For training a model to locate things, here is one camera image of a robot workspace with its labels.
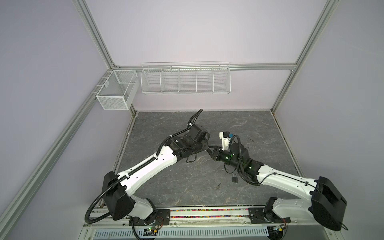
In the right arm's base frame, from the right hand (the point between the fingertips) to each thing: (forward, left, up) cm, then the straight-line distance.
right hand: (205, 148), depth 75 cm
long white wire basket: (+48, +12, +10) cm, 51 cm away
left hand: (+1, -1, +1) cm, 2 cm away
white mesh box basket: (+43, +58, +5) cm, 72 cm away
